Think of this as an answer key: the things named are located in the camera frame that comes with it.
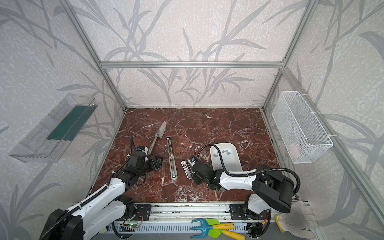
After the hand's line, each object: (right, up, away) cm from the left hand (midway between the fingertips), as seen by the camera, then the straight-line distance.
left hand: (159, 156), depth 87 cm
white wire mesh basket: (+67, +13, -27) cm, 74 cm away
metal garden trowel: (-5, +12, +15) cm, 19 cm away
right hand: (+21, -6, -1) cm, 22 cm away
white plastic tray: (+44, -2, +6) cm, 44 cm away
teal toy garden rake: (+27, -28, -19) cm, 44 cm away
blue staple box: (+19, -1, -12) cm, 23 cm away
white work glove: (+72, -27, -17) cm, 79 cm away
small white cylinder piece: (+16, -8, -1) cm, 18 cm away
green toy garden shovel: (+31, -31, -19) cm, 48 cm away
